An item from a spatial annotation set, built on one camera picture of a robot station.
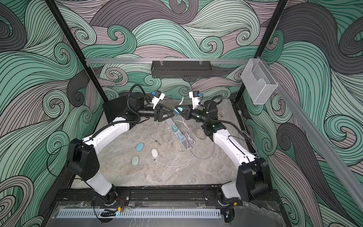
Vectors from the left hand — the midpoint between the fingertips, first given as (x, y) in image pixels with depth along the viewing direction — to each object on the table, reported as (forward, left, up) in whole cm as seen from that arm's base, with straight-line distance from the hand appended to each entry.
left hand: (173, 111), depth 72 cm
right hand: (+2, -1, +1) cm, 2 cm away
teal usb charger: (+6, 0, -25) cm, 26 cm away
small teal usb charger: (0, -2, 0) cm, 2 cm away
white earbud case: (-9, +12, -29) cm, 33 cm away
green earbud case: (-14, +24, -30) cm, 41 cm away
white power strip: (+14, +3, -29) cm, 33 cm away
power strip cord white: (-2, -12, -29) cm, 32 cm away
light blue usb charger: (0, -5, -26) cm, 26 cm away
